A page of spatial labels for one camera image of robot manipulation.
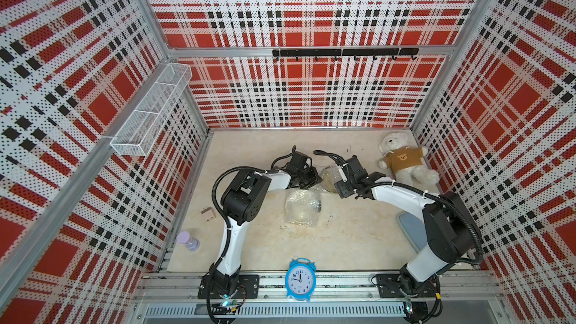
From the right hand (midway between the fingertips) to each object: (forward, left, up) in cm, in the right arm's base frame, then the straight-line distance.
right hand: (351, 182), depth 93 cm
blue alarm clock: (-35, +21, -3) cm, 41 cm away
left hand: (+5, +10, -5) cm, 12 cm away
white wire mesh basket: (+14, +89, +16) cm, 91 cm away
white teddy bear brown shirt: (+10, -25, 0) cm, 27 cm away
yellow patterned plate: (+7, +7, -6) cm, 11 cm away
